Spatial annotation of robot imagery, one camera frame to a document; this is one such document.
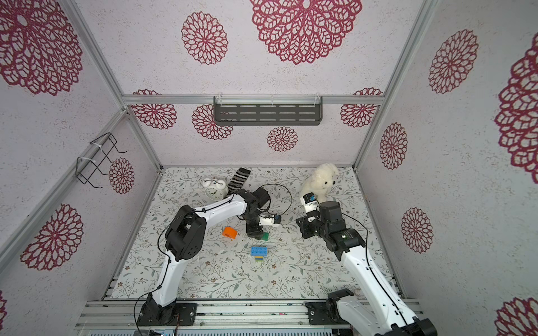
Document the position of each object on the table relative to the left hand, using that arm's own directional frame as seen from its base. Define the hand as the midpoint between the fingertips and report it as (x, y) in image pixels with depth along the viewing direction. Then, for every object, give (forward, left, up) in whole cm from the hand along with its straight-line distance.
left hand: (257, 230), depth 94 cm
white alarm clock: (+18, +20, +7) cm, 28 cm away
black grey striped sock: (+30, +11, -1) cm, 33 cm away
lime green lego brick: (-13, -1, -1) cm, 13 cm away
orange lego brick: (-1, +12, 0) cm, 12 cm away
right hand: (-3, -17, +17) cm, 24 cm away
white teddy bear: (+17, -29, +16) cm, 37 cm away
